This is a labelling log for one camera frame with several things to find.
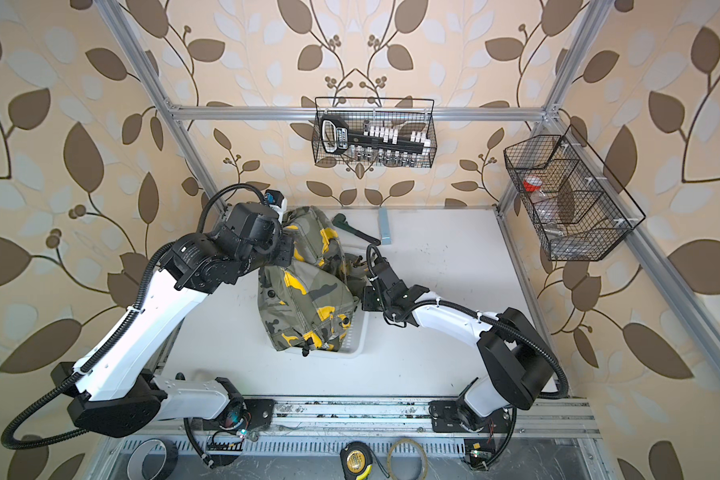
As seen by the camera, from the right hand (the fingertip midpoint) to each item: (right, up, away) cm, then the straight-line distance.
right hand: (365, 299), depth 87 cm
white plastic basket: (-2, -10, -10) cm, 14 cm away
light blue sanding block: (+7, +22, +24) cm, 34 cm away
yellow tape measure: (-2, -32, -20) cm, 38 cm away
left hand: (-16, +18, -21) cm, 32 cm away
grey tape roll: (-51, -30, -20) cm, 62 cm away
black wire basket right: (+53, +25, -13) cm, 60 cm away
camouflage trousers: (-12, +3, -20) cm, 24 cm away
